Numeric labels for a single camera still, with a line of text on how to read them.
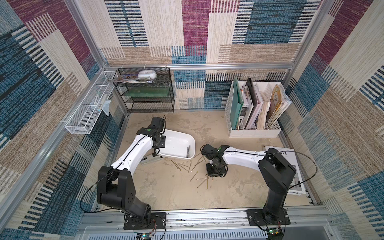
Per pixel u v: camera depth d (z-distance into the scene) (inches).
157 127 28.1
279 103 35.2
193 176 35.0
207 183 33.7
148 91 37.2
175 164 36.2
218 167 29.9
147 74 35.3
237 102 32.5
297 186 31.5
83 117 32.2
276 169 20.1
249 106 34.9
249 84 36.7
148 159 36.1
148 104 46.9
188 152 38.0
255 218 28.8
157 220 28.8
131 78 36.4
